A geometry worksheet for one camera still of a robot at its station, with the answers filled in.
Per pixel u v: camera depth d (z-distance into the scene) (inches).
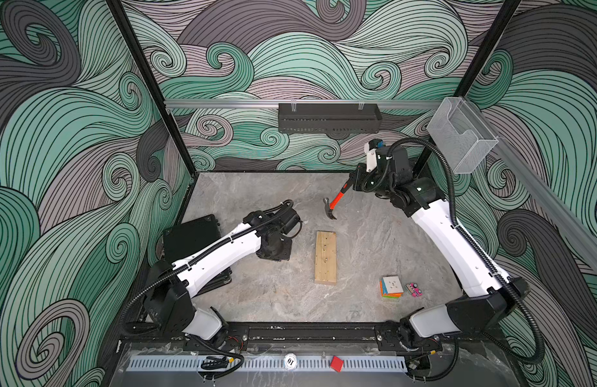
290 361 25.4
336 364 26.9
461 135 31.0
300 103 37.2
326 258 34.5
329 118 37.4
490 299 14.9
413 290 32.0
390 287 31.2
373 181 23.7
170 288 15.9
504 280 15.3
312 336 29.3
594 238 20.3
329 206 33.8
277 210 24.8
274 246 25.4
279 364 25.0
